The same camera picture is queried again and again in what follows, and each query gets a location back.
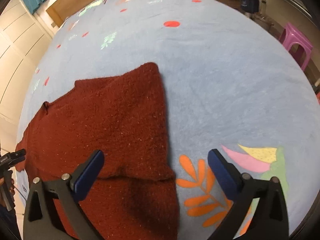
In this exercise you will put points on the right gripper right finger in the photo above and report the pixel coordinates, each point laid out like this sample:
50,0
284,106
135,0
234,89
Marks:
270,219

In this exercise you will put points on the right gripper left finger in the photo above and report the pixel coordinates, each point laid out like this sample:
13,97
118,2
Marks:
41,220

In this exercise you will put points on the dark red knit sweater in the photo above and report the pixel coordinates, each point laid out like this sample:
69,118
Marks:
134,196

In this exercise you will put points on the person's left hand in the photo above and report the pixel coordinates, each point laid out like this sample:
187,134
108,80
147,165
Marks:
11,189

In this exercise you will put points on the light blue patterned bedsheet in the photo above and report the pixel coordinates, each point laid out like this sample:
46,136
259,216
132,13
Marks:
228,85

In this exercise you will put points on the white wardrobe doors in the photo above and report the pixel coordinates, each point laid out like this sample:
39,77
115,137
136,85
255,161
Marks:
24,41

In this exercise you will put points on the purple plastic stool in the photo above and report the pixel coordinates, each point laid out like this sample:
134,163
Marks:
290,37

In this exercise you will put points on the dark navy hanging bag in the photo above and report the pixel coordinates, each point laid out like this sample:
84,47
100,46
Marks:
250,6

